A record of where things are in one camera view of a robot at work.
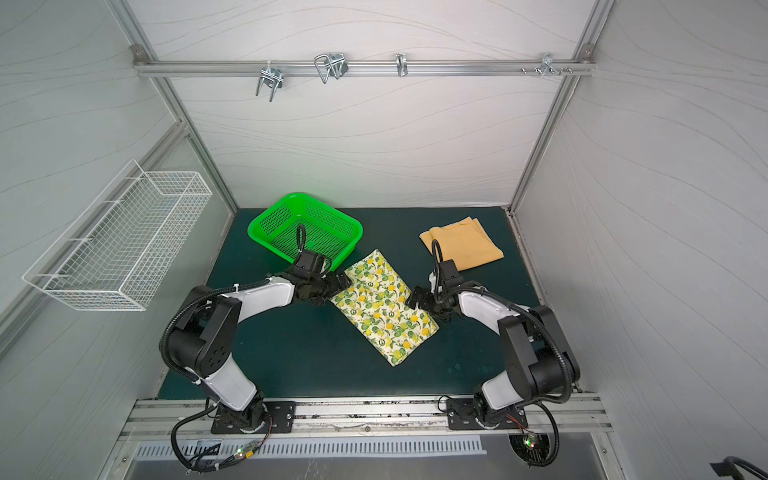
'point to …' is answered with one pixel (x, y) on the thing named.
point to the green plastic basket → (303, 223)
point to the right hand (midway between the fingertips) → (424, 300)
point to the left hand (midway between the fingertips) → (349, 284)
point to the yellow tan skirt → (465, 241)
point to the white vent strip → (353, 445)
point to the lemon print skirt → (375, 303)
